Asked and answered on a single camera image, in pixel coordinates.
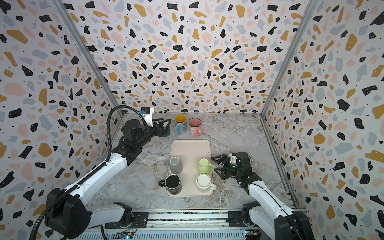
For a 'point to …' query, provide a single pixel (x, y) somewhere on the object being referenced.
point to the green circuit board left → (124, 235)
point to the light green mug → (205, 167)
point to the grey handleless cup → (176, 166)
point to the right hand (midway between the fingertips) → (210, 161)
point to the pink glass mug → (195, 127)
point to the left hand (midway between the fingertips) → (166, 117)
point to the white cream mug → (204, 181)
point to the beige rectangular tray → (188, 173)
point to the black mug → (172, 183)
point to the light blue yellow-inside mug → (181, 124)
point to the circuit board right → (252, 234)
